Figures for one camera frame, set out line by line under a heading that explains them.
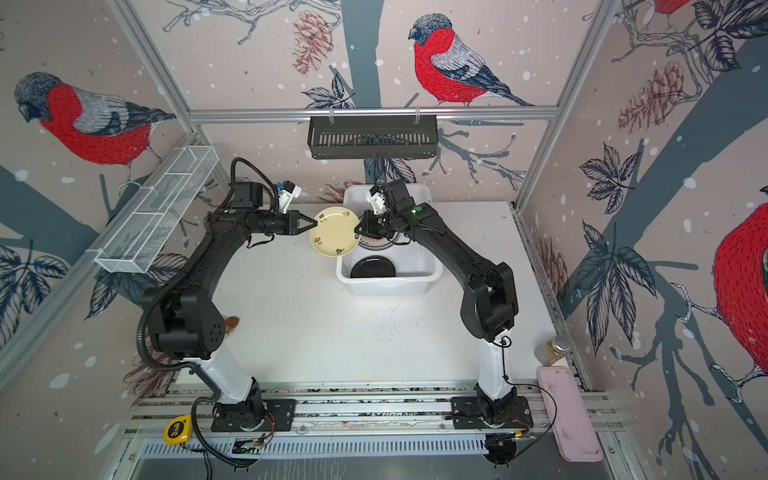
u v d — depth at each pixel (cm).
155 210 78
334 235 84
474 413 73
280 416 73
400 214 67
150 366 42
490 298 50
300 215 79
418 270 103
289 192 78
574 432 70
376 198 80
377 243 106
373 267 101
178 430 70
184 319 47
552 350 75
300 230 80
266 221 73
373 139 106
